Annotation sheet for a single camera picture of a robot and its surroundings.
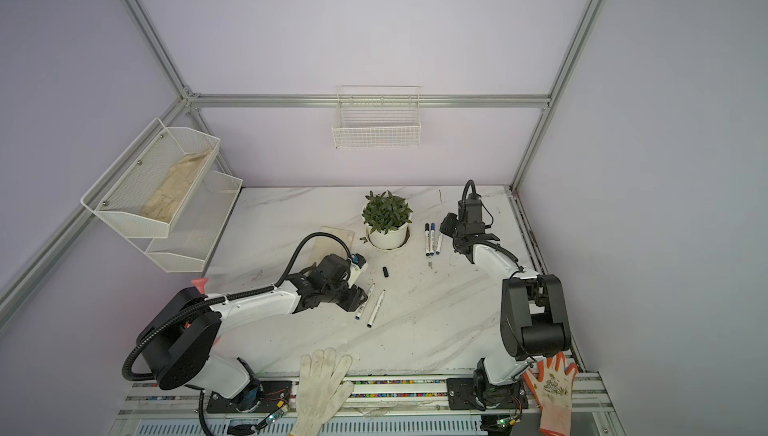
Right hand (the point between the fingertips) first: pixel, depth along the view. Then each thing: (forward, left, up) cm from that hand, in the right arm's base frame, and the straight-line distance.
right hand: (447, 218), depth 94 cm
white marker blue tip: (-4, +2, -13) cm, 14 cm away
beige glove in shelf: (-10, +76, +18) cm, 79 cm away
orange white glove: (-45, -24, -13) cm, 53 cm away
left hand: (-22, +27, -9) cm, 36 cm away
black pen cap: (-13, +19, -13) cm, 27 cm away
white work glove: (-46, +35, -13) cm, 60 cm away
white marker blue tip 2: (-25, +26, -11) cm, 38 cm away
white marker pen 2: (-25, +22, -13) cm, 36 cm away
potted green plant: (-2, +19, +3) cm, 19 cm away
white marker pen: (+1, +5, -13) cm, 14 cm away
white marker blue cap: (+1, +4, -13) cm, 13 cm away
